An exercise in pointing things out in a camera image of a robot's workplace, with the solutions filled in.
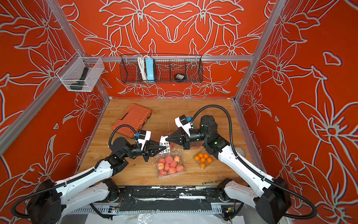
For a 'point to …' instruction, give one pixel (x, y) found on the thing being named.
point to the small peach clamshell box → (174, 147)
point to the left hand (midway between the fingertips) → (165, 147)
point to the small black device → (179, 78)
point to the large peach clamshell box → (170, 164)
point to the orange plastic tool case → (135, 117)
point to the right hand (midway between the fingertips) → (167, 138)
